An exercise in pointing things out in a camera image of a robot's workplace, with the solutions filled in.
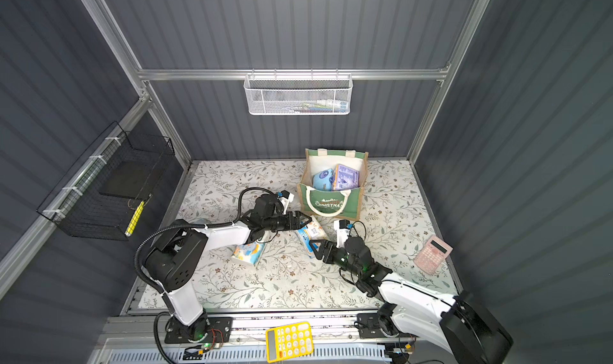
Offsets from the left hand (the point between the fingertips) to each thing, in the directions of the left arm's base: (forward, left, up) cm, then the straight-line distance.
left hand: (310, 224), depth 87 cm
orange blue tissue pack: (-1, -1, -3) cm, 3 cm away
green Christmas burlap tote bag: (+4, -12, +7) cm, 15 cm away
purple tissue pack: (+16, -14, +8) cm, 22 cm away
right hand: (-9, -2, +2) cm, 9 cm away
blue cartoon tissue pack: (+20, -6, +2) cm, 21 cm away
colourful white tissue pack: (-9, +22, -4) cm, 24 cm away
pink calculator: (-8, -46, -8) cm, 47 cm away
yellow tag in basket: (-8, +51, +18) cm, 55 cm away
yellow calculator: (-35, +7, -8) cm, 37 cm away
